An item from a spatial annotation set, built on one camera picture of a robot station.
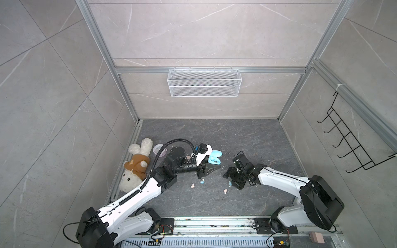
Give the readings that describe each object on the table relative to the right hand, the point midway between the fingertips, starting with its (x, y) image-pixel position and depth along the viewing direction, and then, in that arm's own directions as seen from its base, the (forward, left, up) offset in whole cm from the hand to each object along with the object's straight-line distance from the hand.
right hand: (225, 178), depth 87 cm
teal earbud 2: (-1, +13, -2) cm, 13 cm away
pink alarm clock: (+22, +43, 0) cm, 48 cm away
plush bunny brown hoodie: (+4, +50, +8) cm, 50 cm away
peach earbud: (-7, 0, -2) cm, 7 cm away
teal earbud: (-3, -2, 0) cm, 4 cm away
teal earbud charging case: (-3, +8, +28) cm, 30 cm away
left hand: (-3, +6, +27) cm, 27 cm away
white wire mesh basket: (+55, +21, +28) cm, 65 cm away
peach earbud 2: (-4, +19, -2) cm, 19 cm away
